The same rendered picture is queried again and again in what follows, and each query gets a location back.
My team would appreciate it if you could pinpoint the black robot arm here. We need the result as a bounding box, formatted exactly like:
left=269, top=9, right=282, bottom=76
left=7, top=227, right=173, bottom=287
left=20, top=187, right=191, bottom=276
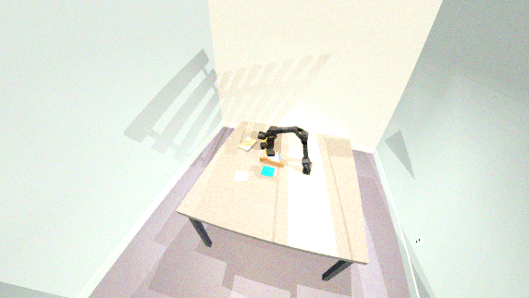
left=258, top=126, right=312, bottom=176

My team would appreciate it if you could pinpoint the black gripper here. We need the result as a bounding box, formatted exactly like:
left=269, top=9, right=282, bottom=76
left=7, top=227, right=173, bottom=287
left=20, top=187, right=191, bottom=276
left=265, top=139, right=275, bottom=156

